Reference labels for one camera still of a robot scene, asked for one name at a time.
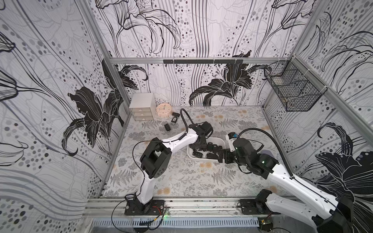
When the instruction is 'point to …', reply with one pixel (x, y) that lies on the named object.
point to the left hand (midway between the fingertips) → (198, 146)
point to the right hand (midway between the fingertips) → (221, 151)
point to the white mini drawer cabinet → (142, 106)
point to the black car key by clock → (175, 114)
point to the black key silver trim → (174, 119)
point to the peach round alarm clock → (164, 110)
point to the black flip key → (167, 126)
